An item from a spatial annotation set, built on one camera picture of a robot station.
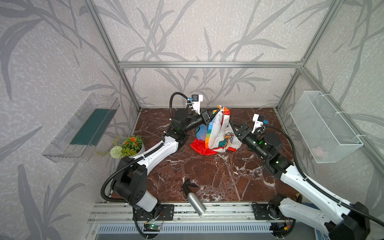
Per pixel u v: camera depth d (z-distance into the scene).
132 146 0.82
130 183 0.43
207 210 0.76
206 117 0.64
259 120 0.63
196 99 0.65
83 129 0.67
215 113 0.70
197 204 0.74
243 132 0.60
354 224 0.37
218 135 0.78
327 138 0.62
